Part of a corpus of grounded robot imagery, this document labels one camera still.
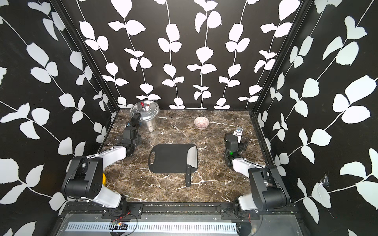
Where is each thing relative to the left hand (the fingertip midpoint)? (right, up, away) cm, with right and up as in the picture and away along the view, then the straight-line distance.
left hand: (129, 134), depth 93 cm
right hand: (+70, 0, -3) cm, 70 cm away
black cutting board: (+27, -16, -1) cm, 31 cm away
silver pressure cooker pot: (+11, +16, +6) cm, 20 cm away
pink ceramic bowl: (+48, +7, +17) cm, 51 cm away
